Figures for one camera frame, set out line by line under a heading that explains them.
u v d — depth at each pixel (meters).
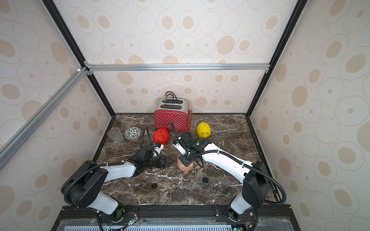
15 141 0.53
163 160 0.80
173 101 1.05
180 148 0.70
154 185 0.83
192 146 0.57
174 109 0.97
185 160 0.71
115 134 1.03
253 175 0.43
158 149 0.83
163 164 0.79
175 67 0.87
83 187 0.44
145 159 0.72
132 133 1.06
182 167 0.81
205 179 0.85
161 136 0.94
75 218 0.73
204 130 1.00
